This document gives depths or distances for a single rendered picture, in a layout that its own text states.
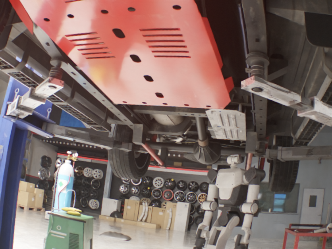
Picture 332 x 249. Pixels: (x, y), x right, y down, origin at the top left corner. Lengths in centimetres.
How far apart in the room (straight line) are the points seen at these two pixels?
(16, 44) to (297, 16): 145
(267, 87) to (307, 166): 1122
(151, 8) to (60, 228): 236
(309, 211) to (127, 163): 985
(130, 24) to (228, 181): 171
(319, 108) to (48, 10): 121
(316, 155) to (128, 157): 182
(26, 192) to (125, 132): 717
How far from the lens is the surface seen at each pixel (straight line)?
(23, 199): 1014
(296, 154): 253
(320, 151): 249
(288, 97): 134
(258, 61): 130
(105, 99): 217
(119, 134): 326
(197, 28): 117
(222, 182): 264
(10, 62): 188
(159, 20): 116
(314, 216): 1244
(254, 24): 119
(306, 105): 142
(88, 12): 119
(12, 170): 297
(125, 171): 337
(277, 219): 1215
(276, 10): 119
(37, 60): 202
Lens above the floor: 102
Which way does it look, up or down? 14 degrees up
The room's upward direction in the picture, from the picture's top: 8 degrees clockwise
